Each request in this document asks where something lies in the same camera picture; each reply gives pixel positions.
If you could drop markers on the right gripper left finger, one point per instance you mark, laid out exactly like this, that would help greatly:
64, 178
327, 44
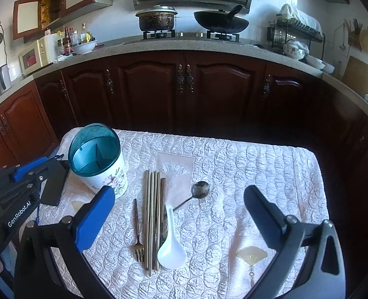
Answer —
36, 273

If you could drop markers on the teal rimmed utensil holder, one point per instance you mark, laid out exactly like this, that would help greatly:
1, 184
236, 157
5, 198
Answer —
96, 156

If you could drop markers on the gas stove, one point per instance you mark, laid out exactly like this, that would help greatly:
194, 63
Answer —
173, 34

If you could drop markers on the left gloved hand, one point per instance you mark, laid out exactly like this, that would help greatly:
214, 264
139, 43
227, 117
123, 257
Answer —
7, 267

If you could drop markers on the black wok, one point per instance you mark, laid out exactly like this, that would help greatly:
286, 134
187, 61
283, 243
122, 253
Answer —
222, 22

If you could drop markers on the wooden cutting board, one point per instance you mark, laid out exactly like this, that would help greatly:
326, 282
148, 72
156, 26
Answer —
356, 76

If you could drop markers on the black smartphone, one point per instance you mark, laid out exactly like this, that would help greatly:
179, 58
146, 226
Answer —
54, 182

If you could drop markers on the red label sauce bottle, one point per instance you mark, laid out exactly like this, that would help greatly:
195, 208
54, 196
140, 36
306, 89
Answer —
67, 42

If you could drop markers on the electric kettle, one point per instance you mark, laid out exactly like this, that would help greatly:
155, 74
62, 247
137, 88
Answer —
5, 82

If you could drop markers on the dark wood base cabinets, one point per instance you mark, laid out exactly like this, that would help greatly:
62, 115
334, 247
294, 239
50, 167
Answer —
199, 93

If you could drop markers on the floral ceramic pot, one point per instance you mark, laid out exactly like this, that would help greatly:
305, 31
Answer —
296, 50

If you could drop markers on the white bowl on counter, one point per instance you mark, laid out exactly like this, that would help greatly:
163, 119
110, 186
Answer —
84, 48

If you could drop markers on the white quilted table cloth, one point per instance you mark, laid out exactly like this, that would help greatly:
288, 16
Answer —
226, 254

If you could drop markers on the wall chopstick holder basket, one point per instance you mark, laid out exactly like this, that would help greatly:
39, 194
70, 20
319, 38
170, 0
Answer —
354, 29

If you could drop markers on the white microwave oven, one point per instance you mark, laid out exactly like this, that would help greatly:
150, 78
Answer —
39, 54

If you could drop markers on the black dish rack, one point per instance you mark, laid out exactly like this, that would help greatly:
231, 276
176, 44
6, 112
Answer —
280, 31

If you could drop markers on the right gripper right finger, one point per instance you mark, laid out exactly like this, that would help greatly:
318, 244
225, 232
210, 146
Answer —
322, 274

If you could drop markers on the wall cabinet with glass doors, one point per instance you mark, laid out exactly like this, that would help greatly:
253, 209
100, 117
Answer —
32, 17

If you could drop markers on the dark cooking pot with lid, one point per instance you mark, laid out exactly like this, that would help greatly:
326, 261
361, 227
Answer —
158, 17

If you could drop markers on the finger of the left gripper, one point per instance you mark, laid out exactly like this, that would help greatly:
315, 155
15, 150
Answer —
27, 168
51, 183

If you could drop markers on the white ceramic soup spoon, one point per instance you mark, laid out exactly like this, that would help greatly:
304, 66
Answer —
171, 255

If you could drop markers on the dark wooden chopstick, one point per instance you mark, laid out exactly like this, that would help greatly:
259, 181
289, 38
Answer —
162, 209

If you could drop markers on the yellow oil bottle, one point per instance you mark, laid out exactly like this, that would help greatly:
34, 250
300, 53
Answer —
83, 34

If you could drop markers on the dark handled metal fork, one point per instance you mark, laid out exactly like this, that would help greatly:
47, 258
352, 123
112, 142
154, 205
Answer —
138, 247

